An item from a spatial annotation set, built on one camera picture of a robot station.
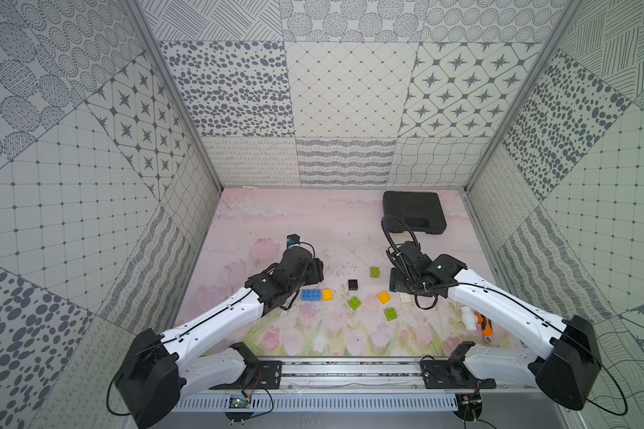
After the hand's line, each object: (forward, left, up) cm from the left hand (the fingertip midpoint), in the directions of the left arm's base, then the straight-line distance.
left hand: (323, 268), depth 80 cm
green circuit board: (-33, +23, -16) cm, 43 cm away
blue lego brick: (-3, +4, -13) cm, 14 cm away
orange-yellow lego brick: (-3, -20, -14) cm, 25 cm away
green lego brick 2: (-5, -10, -14) cm, 18 cm away
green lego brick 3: (-9, -22, -14) cm, 27 cm away
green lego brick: (+6, -17, -14) cm, 23 cm away
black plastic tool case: (+35, -39, -14) cm, 55 cm away
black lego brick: (+1, -10, -14) cm, 17 cm away
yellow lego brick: (-3, -1, -14) cm, 14 cm away
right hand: (-4, -25, -5) cm, 25 cm away
